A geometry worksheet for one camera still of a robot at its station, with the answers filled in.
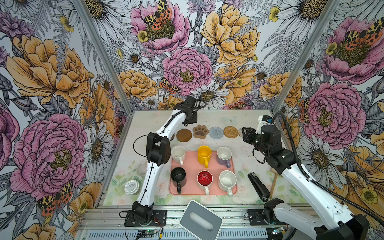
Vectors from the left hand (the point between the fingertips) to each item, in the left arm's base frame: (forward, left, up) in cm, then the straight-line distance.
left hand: (191, 123), depth 101 cm
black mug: (-34, +7, -4) cm, 35 cm away
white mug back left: (-19, +8, -7) cm, 22 cm away
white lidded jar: (-39, +30, -4) cm, 50 cm away
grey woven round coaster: (0, -17, -10) cm, 20 cm away
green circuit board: (-58, +21, -11) cm, 62 cm away
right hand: (-21, -26, +16) cm, 37 cm away
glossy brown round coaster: (-26, +8, +20) cm, 34 cm away
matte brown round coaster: (-3, +5, -10) cm, 12 cm away
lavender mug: (-19, -21, -9) cm, 30 cm away
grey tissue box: (-54, -4, -9) cm, 55 cm away
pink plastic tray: (-26, -1, -10) cm, 28 cm away
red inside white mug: (-34, -7, -9) cm, 36 cm away
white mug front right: (-35, -20, -9) cm, 41 cm away
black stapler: (-40, -36, -6) cm, 55 cm away
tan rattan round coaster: (0, -28, -10) cm, 29 cm away
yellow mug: (-18, -8, -9) cm, 22 cm away
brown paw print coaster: (+1, -6, -10) cm, 12 cm away
